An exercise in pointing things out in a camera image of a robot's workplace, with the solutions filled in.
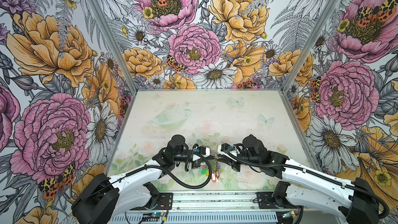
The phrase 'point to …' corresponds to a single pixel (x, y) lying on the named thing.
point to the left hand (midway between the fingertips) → (212, 159)
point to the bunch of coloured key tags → (214, 176)
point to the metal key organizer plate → (215, 167)
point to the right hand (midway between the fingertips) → (221, 161)
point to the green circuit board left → (158, 214)
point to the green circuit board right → (288, 214)
